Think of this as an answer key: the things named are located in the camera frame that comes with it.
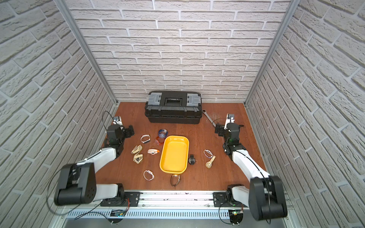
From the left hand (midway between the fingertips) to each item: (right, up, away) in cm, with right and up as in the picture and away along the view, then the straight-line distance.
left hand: (125, 123), depth 89 cm
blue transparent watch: (+23, -8, +10) cm, 26 cm away
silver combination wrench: (+54, +9, +24) cm, 60 cm away
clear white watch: (+19, -29, -8) cm, 35 cm away
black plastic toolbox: (+31, +11, +5) cm, 34 cm away
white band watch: (+12, -12, +5) cm, 18 cm away
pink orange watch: (+18, -18, 0) cm, 26 cm away
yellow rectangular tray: (+32, -21, 0) cm, 38 cm away
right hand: (+66, 0, -3) cm, 66 cm away
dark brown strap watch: (+35, -32, -10) cm, 49 cm away
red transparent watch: (+20, -13, +4) cm, 25 cm away
